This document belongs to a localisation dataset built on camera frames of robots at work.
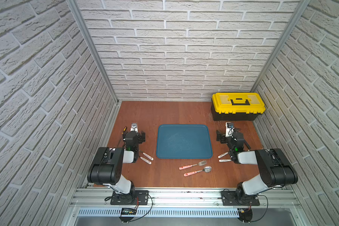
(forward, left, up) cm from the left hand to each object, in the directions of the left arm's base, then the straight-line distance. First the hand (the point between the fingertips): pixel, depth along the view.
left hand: (130, 130), depth 94 cm
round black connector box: (-48, -66, -5) cm, 81 cm away
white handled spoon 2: (-19, -62, -5) cm, 65 cm away
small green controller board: (-45, -6, -9) cm, 46 cm away
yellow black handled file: (+4, +6, -6) cm, 9 cm away
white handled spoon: (-19, -12, -7) cm, 23 cm away
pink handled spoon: (-25, -50, -5) cm, 56 cm away
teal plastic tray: (-5, -38, -7) cm, 39 cm away
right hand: (0, -66, +1) cm, 66 cm away
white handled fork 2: (-16, -62, -4) cm, 64 cm away
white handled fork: (-17, -14, -5) cm, 22 cm away
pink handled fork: (-21, -46, -5) cm, 51 cm away
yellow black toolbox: (+13, -73, +11) cm, 75 cm away
